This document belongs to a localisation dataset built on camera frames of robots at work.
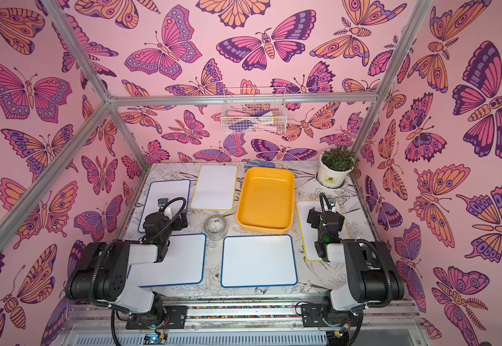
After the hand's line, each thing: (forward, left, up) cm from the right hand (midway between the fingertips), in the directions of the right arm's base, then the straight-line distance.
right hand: (327, 209), depth 93 cm
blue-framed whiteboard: (-21, +32, -7) cm, 38 cm away
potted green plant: (+18, -5, +9) cm, 21 cm away
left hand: (0, +66, 0) cm, 66 cm away
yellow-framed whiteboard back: (+17, +52, -6) cm, 55 cm away
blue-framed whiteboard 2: (+17, +79, -9) cm, 81 cm away
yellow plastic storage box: (+8, +26, -5) cm, 28 cm away
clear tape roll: (-5, +49, -7) cm, 50 cm away
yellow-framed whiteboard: (-8, +7, -6) cm, 13 cm away
